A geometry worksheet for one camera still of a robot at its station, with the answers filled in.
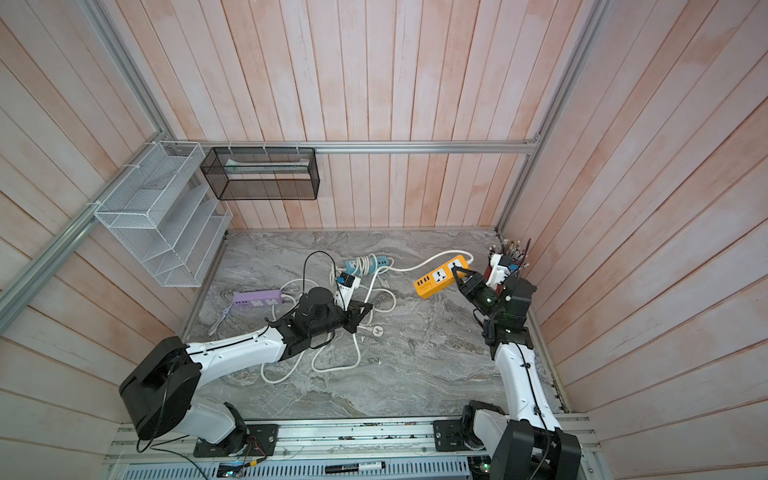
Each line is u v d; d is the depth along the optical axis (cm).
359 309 74
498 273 71
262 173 104
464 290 70
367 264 101
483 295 70
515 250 90
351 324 73
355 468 69
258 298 96
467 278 78
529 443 40
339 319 72
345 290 72
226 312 96
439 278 79
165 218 73
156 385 45
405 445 73
